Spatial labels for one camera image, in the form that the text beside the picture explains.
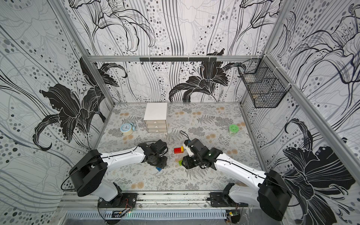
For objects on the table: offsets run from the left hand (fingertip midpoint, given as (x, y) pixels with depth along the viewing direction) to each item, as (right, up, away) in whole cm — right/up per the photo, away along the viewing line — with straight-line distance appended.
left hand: (163, 166), depth 86 cm
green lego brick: (+10, +2, 0) cm, 11 cm away
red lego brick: (+8, +9, +4) cm, 13 cm away
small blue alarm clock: (-28, +22, +12) cm, 38 cm away
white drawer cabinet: (-7, +31, +8) cm, 32 cm away
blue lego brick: (-2, 0, -3) cm, 4 cm away
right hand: (+14, +5, -6) cm, 16 cm away
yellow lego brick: (+12, +10, +3) cm, 16 cm away
